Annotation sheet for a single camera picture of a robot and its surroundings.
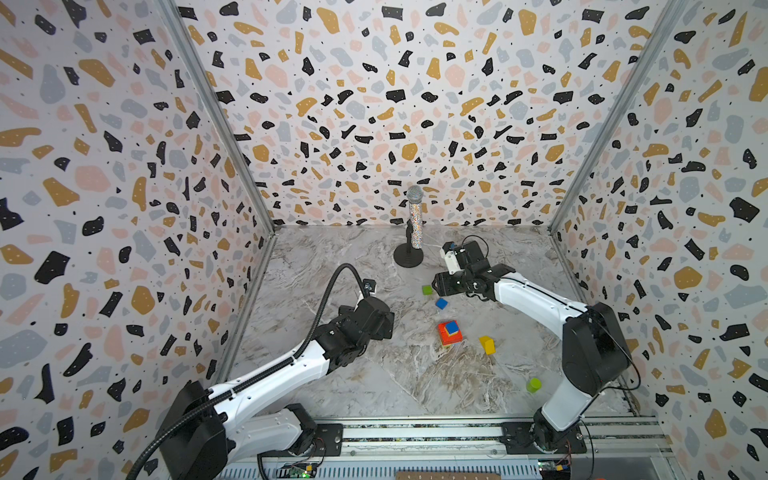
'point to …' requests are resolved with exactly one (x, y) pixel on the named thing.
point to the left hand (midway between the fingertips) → (374, 310)
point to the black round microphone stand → (405, 255)
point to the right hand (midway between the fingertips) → (433, 277)
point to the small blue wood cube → (452, 327)
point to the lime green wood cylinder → (534, 385)
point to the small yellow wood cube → (450, 333)
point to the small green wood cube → (427, 290)
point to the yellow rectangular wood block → (488, 345)
